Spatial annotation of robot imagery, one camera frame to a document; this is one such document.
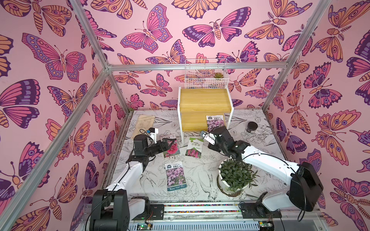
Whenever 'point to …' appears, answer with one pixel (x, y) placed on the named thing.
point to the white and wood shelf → (194, 105)
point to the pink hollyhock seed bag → (173, 149)
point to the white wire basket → (206, 79)
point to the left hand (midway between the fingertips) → (171, 141)
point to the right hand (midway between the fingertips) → (215, 134)
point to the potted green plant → (235, 177)
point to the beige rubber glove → (143, 123)
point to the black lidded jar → (252, 126)
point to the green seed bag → (195, 147)
